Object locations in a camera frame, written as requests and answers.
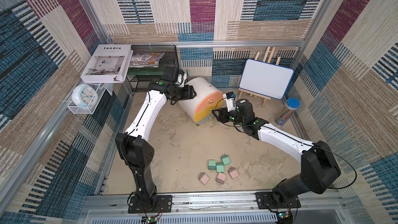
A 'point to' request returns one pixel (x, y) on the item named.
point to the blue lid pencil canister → (292, 104)
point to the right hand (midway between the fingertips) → (215, 108)
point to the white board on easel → (266, 79)
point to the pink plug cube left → (203, 178)
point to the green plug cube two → (212, 164)
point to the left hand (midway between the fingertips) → (190, 93)
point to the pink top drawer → (208, 100)
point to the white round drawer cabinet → (202, 86)
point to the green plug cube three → (219, 167)
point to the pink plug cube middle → (220, 178)
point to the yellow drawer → (204, 112)
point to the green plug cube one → (226, 160)
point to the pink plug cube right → (233, 172)
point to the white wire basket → (79, 110)
